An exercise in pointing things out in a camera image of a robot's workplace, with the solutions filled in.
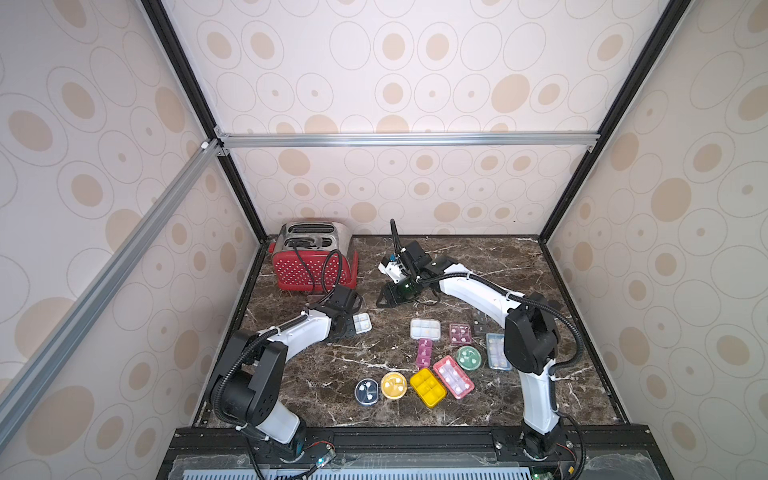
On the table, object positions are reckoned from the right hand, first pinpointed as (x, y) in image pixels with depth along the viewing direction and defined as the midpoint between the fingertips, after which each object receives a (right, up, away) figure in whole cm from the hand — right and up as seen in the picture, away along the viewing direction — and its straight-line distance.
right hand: (392, 298), depth 89 cm
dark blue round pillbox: (-7, -24, -8) cm, 27 cm away
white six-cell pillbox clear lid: (-10, -9, +6) cm, 14 cm away
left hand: (-13, -9, +4) cm, 16 cm away
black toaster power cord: (-27, +10, +3) cm, 29 cm away
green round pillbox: (+22, -17, -1) cm, 28 cm away
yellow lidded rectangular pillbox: (+10, -24, -7) cm, 27 cm away
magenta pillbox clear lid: (+21, -12, +3) cm, 24 cm away
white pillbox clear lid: (+10, -10, +5) cm, 15 cm away
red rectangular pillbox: (+17, -22, -5) cm, 28 cm away
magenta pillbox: (+9, -16, 0) cm, 19 cm away
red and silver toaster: (-24, +13, +2) cm, 27 cm away
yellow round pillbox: (0, -24, -6) cm, 24 cm away
